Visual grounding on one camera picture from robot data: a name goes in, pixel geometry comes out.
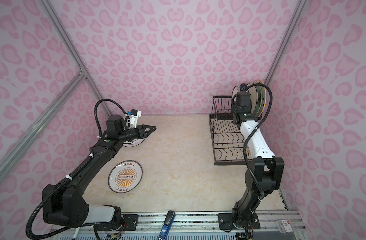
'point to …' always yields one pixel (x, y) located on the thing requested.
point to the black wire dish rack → (227, 137)
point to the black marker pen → (75, 233)
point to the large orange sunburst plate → (125, 176)
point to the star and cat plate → (261, 98)
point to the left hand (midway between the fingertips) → (154, 126)
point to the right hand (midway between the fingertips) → (243, 99)
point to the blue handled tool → (169, 220)
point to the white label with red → (287, 225)
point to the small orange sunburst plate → (236, 89)
